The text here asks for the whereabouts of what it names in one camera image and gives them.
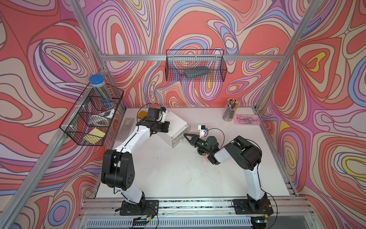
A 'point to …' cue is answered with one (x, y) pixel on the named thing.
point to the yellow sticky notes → (95, 136)
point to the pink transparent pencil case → (247, 119)
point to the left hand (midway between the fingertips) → (169, 126)
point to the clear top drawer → (176, 137)
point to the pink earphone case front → (205, 158)
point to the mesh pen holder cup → (230, 110)
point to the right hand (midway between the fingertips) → (183, 138)
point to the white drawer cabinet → (178, 128)
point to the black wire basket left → (88, 120)
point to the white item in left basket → (108, 114)
